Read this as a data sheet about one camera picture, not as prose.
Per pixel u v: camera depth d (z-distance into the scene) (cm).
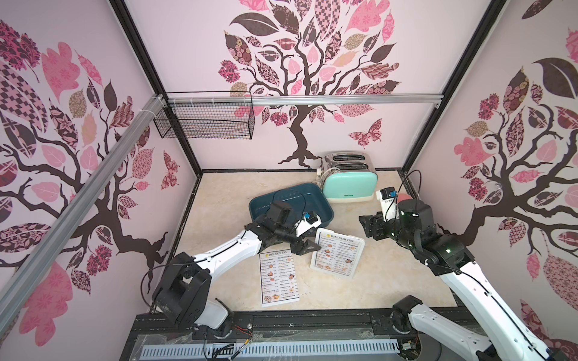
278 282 83
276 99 93
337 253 78
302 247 70
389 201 57
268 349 70
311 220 67
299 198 109
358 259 76
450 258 44
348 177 95
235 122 83
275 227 64
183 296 42
